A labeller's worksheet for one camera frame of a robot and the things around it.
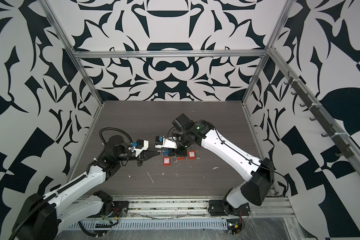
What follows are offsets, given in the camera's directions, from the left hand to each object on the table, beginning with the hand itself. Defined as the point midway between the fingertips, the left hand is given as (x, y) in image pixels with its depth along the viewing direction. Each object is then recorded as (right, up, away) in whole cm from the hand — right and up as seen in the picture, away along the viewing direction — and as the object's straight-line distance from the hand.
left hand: (160, 148), depth 70 cm
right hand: (+4, 0, +1) cm, 5 cm away
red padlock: (+1, -11, +18) cm, 21 cm away
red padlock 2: (+9, -10, +21) cm, 25 cm away
